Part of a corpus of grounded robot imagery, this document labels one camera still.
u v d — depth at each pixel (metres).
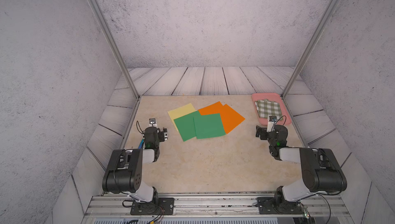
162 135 0.86
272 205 0.73
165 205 0.73
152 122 0.81
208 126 1.05
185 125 1.05
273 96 1.22
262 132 0.84
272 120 0.81
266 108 1.11
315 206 0.74
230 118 1.09
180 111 1.12
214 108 1.15
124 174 0.45
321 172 0.45
